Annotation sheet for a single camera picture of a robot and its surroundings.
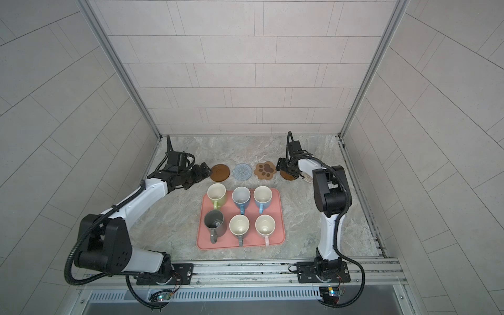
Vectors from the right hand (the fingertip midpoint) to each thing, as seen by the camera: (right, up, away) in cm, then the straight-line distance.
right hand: (281, 168), depth 102 cm
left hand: (-34, 0, -15) cm, 37 cm away
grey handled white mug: (-20, -22, -20) cm, 36 cm away
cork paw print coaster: (-9, -1, -1) cm, 9 cm away
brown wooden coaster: (-32, -2, -1) cm, 33 cm away
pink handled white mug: (-9, -22, -20) cm, 31 cm away
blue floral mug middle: (-20, -11, -14) cm, 27 cm away
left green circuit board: (-43, -40, -38) cm, 70 cm away
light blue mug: (-10, -11, -14) cm, 21 cm away
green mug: (-31, -10, -14) cm, 36 cm away
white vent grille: (+2, -42, -34) cm, 54 cm away
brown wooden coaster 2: (+2, -4, -4) cm, 6 cm away
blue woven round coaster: (-21, -2, -1) cm, 21 cm away
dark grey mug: (-31, -21, -20) cm, 42 cm away
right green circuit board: (+15, -41, -33) cm, 55 cm away
